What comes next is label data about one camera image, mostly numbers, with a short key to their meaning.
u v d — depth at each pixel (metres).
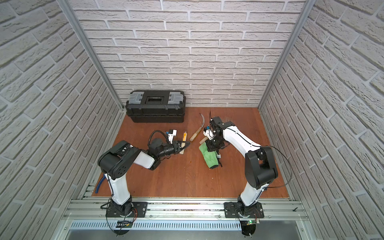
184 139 0.85
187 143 0.85
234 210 0.73
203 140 0.99
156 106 0.97
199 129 1.05
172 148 0.80
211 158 0.83
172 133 0.84
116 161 0.52
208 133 0.83
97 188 0.80
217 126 0.64
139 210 0.73
